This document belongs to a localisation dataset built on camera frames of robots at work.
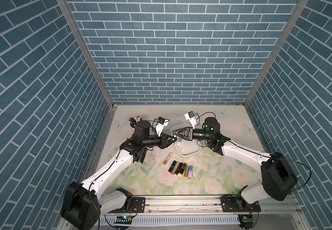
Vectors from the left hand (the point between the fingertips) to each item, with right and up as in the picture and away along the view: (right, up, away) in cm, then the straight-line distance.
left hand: (178, 140), depth 72 cm
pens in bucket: (-29, +9, +23) cm, 38 cm away
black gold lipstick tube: (+3, -20, +12) cm, 23 cm away
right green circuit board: (+36, -42, +1) cm, 55 cm away
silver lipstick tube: (+1, 0, 0) cm, 1 cm away
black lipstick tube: (-3, -18, +14) cm, 23 cm away
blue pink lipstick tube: (+8, -21, +12) cm, 25 cm away
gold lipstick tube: (+5, -20, +12) cm, 24 cm away
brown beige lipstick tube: (-1, -19, +13) cm, 23 cm away
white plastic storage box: (+6, -9, +27) cm, 30 cm away
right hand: (-1, +3, 0) cm, 3 cm away
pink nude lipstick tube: (-6, -14, +19) cm, 24 cm away
